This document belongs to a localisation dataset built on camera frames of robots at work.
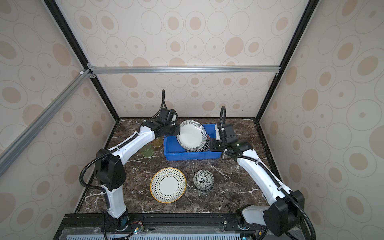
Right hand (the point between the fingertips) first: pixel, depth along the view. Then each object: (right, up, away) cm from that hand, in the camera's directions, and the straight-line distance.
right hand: (212, 142), depth 80 cm
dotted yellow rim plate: (-25, -25, +5) cm, 36 cm away
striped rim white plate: (-11, +3, +11) cm, 16 cm away
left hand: (-16, +9, +6) cm, 19 cm away
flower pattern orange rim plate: (-3, -6, +19) cm, 20 cm away
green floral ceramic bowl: (-5, -21, +4) cm, 22 cm away
